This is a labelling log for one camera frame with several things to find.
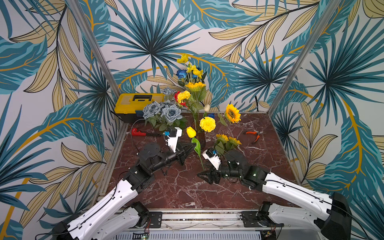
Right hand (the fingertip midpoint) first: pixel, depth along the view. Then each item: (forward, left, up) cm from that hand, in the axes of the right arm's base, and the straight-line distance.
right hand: (200, 169), depth 70 cm
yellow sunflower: (+27, -16, -14) cm, 34 cm away
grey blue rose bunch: (+20, +17, +16) cm, 31 cm away
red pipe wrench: (+36, +43, -17) cm, 59 cm away
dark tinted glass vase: (+28, -3, -12) cm, 31 cm away
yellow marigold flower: (+15, -4, +15) cm, 21 cm away
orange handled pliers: (+34, -43, -18) cm, 58 cm away
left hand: (+4, +2, +13) cm, 14 cm away
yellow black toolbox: (+48, +45, -4) cm, 66 cm away
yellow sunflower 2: (+24, -23, -15) cm, 37 cm away
